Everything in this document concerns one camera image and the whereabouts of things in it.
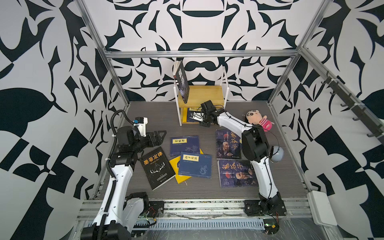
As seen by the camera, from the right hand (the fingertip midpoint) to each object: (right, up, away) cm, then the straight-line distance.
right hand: (203, 115), depth 101 cm
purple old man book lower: (+18, -33, -17) cm, 41 cm away
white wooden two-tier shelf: (-2, +13, -2) cm, 13 cm away
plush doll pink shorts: (+36, -1, +3) cm, 36 cm away
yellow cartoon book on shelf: (-12, 0, -1) cm, 12 cm away
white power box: (+52, -44, -31) cm, 75 cm away
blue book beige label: (-5, -29, -14) cm, 32 cm away
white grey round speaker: (+41, -22, -16) cm, 49 cm away
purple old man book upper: (+15, -19, -7) cm, 25 cm away
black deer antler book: (-27, -30, -15) cm, 43 cm away
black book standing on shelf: (-14, +21, -16) cm, 30 cm away
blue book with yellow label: (-8, +1, -12) cm, 15 cm away
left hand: (-24, -8, -26) cm, 36 cm away
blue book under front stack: (-9, -19, -5) cm, 21 cm away
